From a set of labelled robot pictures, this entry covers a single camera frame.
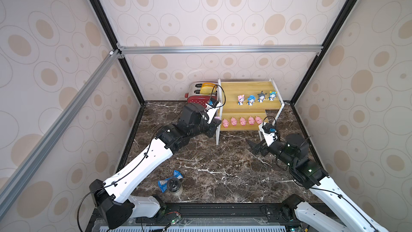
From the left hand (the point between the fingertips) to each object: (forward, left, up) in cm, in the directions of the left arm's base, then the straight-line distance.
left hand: (222, 119), depth 67 cm
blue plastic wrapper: (-17, +29, -31) cm, 46 cm away
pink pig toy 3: (+12, -13, -16) cm, 24 cm away
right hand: (-3, -14, -6) cm, 16 cm away
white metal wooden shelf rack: (+10, -10, -1) cm, 14 cm away
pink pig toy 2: (+11, -7, -15) cm, 20 cm away
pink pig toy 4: (+12, -17, -16) cm, 26 cm away
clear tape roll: (-20, +21, -23) cm, 37 cm away
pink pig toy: (+10, -3, -16) cm, 19 cm away
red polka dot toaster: (+32, +16, -16) cm, 39 cm away
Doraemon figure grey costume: (+12, -18, +2) cm, 22 cm away
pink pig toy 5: (+12, -21, -16) cm, 29 cm away
